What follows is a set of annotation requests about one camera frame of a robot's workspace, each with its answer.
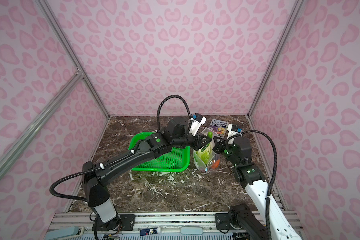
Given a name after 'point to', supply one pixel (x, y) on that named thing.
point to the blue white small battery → (144, 232)
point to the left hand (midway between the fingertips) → (212, 137)
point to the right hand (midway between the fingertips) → (213, 136)
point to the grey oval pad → (191, 230)
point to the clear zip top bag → (215, 156)
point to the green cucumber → (210, 134)
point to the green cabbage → (205, 153)
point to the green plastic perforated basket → (176, 160)
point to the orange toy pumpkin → (216, 164)
